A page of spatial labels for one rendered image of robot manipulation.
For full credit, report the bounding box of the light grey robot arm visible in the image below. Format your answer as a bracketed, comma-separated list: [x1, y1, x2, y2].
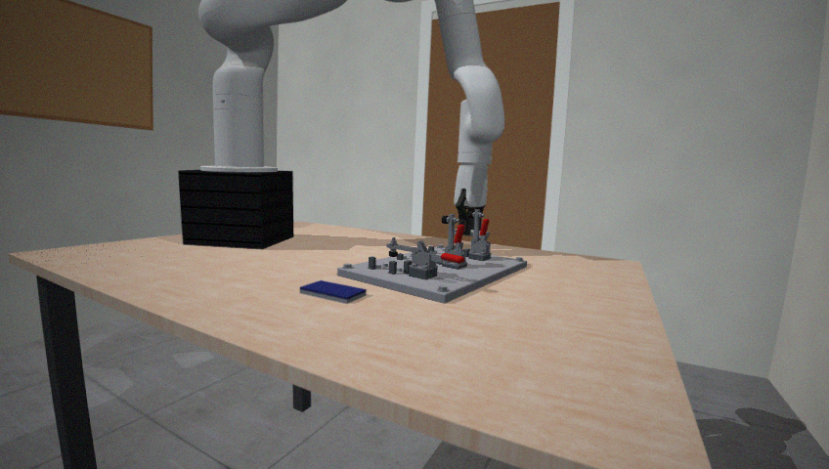
[198, 0, 504, 172]

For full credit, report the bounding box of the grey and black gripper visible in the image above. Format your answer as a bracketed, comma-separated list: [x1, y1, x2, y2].
[454, 165, 489, 235]

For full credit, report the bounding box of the blue rectangular block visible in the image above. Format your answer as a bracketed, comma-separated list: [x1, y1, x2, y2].
[300, 280, 367, 304]

